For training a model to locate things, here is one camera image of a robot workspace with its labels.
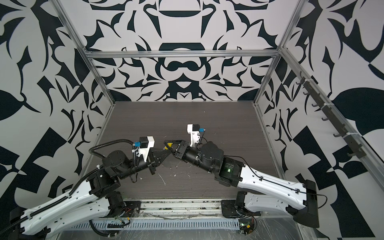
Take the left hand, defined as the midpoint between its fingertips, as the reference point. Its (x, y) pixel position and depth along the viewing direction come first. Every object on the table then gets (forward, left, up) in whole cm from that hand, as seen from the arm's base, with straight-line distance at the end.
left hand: (171, 149), depth 59 cm
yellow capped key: (+1, 0, +3) cm, 3 cm away
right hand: (0, +2, +5) cm, 5 cm away
